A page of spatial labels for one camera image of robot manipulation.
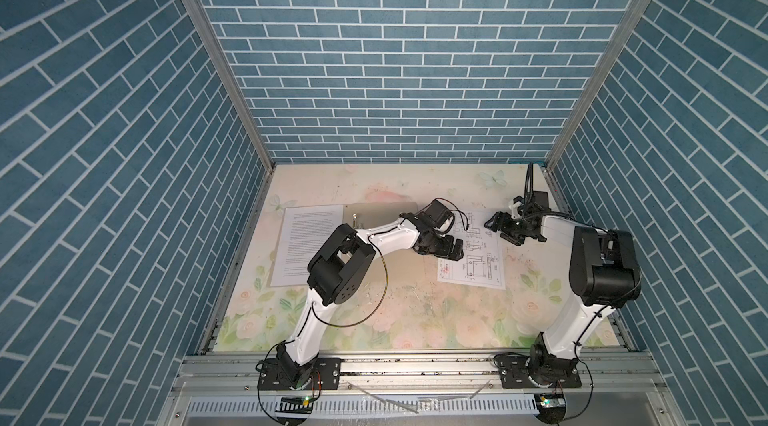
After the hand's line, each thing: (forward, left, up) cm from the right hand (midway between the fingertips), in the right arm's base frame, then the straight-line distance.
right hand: (492, 225), depth 100 cm
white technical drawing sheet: (-13, +4, -3) cm, 14 cm away
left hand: (-12, +14, 0) cm, 18 cm away
